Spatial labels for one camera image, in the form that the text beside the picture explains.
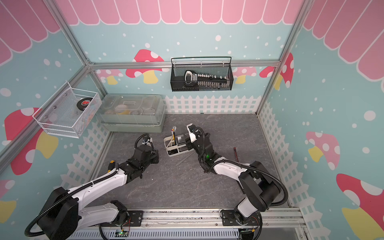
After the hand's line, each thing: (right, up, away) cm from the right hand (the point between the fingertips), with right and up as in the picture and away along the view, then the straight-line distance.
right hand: (187, 131), depth 83 cm
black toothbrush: (-8, -4, +6) cm, 11 cm away
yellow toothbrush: (-9, -5, +7) cm, 12 cm away
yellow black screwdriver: (-48, -22, +8) cm, 53 cm away
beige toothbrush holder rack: (-5, -10, +10) cm, 15 cm away
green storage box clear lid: (-38, +12, +17) cm, 43 cm away
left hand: (-19, -13, +4) cm, 23 cm away
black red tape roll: (-55, +15, -5) cm, 57 cm away
